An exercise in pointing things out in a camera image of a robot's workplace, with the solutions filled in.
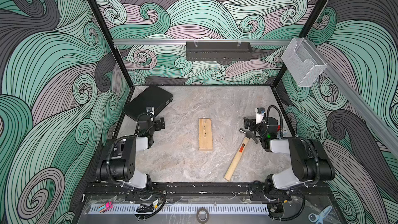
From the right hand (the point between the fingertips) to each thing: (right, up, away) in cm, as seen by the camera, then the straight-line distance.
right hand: (250, 116), depth 93 cm
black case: (-67, +13, +21) cm, 71 cm away
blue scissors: (+20, -41, -28) cm, 54 cm away
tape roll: (-34, -40, -28) cm, 59 cm away
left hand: (-60, 0, +1) cm, 60 cm away
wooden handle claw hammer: (-15, -25, -14) cm, 32 cm away
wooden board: (-28, -10, -5) cm, 30 cm away
